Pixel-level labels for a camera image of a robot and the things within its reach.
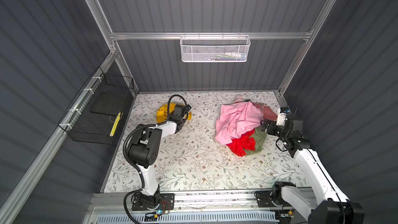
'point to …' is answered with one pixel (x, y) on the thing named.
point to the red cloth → (244, 141)
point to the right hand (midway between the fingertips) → (271, 123)
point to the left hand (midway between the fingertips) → (172, 114)
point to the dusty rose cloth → (268, 113)
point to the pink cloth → (237, 120)
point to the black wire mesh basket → (93, 117)
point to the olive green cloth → (259, 137)
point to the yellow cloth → (162, 112)
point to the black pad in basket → (109, 102)
